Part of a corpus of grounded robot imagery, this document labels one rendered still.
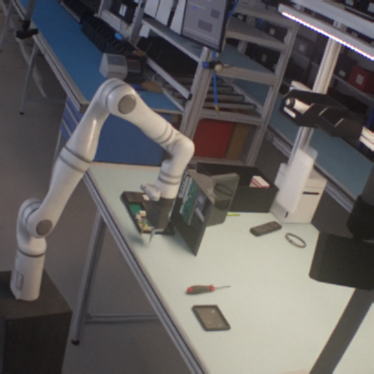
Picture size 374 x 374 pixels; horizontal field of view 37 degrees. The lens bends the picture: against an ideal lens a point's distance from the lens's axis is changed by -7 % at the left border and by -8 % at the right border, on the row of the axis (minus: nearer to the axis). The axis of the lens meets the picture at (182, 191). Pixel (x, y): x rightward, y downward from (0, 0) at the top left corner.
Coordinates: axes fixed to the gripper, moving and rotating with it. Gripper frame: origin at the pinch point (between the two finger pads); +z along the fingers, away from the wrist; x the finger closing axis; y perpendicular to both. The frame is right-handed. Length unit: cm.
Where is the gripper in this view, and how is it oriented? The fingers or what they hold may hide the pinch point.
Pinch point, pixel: (144, 239)
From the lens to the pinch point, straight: 200.5
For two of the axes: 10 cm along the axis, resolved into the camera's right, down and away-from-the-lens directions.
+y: 7.9, -0.5, 6.1
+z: -2.7, 8.7, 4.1
